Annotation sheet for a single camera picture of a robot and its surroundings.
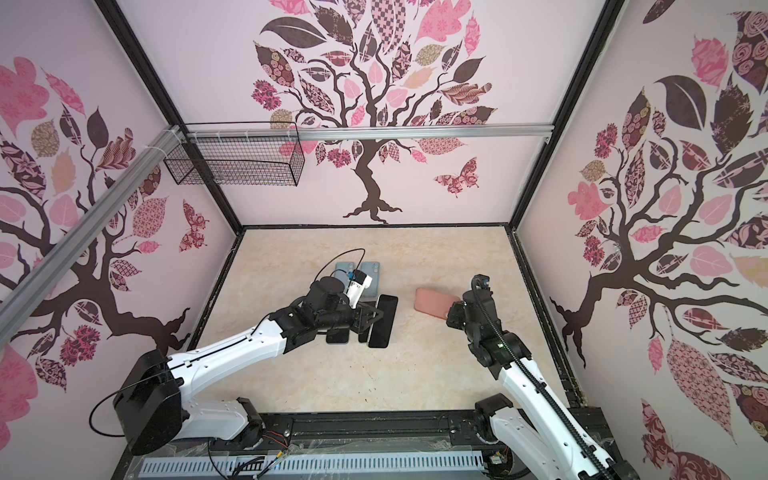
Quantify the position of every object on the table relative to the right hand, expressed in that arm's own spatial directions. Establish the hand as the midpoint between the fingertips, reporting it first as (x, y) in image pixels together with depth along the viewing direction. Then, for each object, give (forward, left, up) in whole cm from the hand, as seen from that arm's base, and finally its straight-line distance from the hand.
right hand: (457, 300), depth 80 cm
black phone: (-8, +21, -1) cm, 22 cm away
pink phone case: (+4, +5, -9) cm, 11 cm away
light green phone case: (+1, +30, +13) cm, 33 cm away
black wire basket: (+45, +68, +19) cm, 84 cm away
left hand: (-5, +21, 0) cm, 22 cm away
